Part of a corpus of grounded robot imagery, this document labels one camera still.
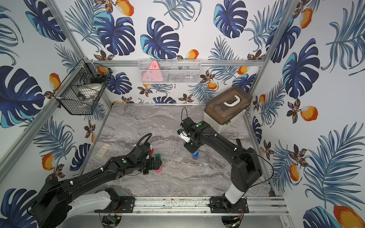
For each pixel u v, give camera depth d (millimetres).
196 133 584
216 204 745
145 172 838
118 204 681
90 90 799
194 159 900
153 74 901
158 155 917
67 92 760
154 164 736
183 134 732
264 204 761
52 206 402
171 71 1026
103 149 945
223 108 898
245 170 439
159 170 856
